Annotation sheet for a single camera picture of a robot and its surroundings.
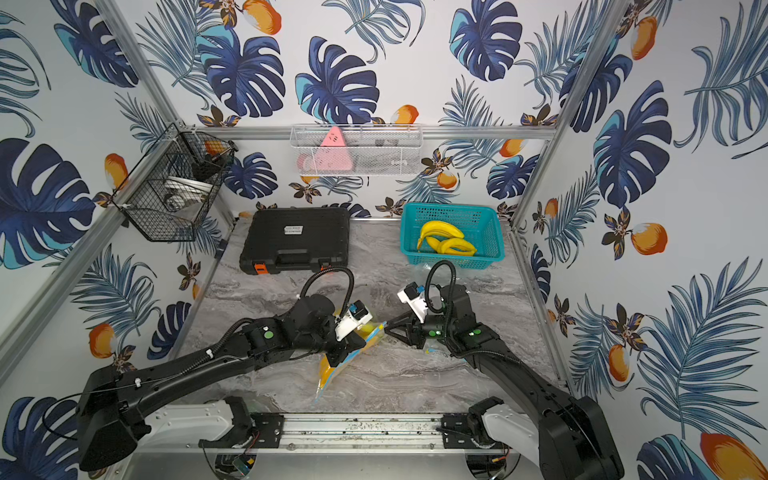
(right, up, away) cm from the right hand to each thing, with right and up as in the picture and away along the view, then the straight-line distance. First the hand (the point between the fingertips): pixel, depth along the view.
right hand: (390, 324), depth 77 cm
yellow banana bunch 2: (+17, +26, +32) cm, 45 cm away
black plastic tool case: (-37, +23, +30) cm, 53 cm away
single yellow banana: (+24, +20, +29) cm, 43 cm away
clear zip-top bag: (-19, -19, +3) cm, 27 cm away
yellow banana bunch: (-5, -2, +1) cm, 6 cm away
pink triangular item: (-17, +48, +14) cm, 53 cm away
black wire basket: (-62, +34, +7) cm, 71 cm away
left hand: (-6, -2, -5) cm, 8 cm away
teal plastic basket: (+36, +29, +40) cm, 61 cm away
